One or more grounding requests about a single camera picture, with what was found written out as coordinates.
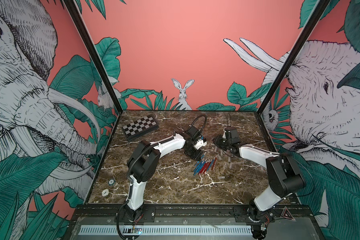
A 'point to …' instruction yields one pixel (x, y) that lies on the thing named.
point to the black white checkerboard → (140, 127)
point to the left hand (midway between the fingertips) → (201, 157)
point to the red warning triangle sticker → (286, 214)
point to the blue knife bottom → (211, 164)
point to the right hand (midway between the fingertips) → (211, 137)
